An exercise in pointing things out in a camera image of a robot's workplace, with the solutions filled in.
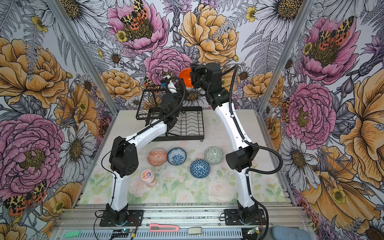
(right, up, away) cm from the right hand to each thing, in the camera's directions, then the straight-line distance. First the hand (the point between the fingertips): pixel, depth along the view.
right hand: (188, 69), depth 72 cm
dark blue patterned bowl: (+6, -53, +18) cm, 56 cm away
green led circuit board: (-51, -76, -3) cm, 92 cm away
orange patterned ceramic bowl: (-20, -47, +22) cm, 55 cm away
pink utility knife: (-14, -75, -1) cm, 76 cm away
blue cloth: (+45, -75, -4) cm, 88 cm away
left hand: (-2, -3, +9) cm, 10 cm away
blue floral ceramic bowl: (-8, -46, +22) cm, 52 cm away
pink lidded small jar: (-21, -53, +5) cm, 57 cm away
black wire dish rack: (-1, -28, +39) cm, 48 cm away
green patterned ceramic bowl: (+15, -46, +24) cm, 54 cm away
